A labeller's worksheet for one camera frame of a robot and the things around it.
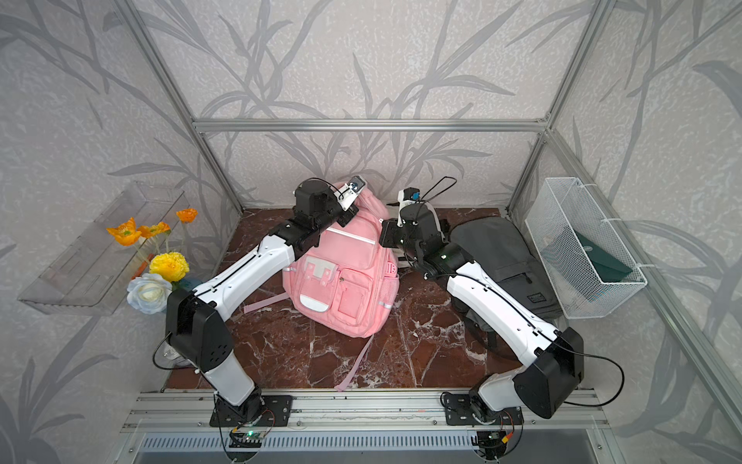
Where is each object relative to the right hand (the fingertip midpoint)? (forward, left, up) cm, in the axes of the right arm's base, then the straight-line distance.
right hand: (380, 222), depth 74 cm
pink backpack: (-7, +11, -17) cm, 21 cm away
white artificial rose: (-21, +48, +2) cm, 53 cm away
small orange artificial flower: (+1, +50, +2) cm, 50 cm away
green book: (-14, -52, 0) cm, 54 cm away
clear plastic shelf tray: (-15, +65, +1) cm, 67 cm away
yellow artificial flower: (-13, +49, -1) cm, 51 cm away
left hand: (+11, +9, +1) cm, 14 cm away
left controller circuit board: (-44, +34, -33) cm, 64 cm away
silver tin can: (-25, +60, -26) cm, 70 cm away
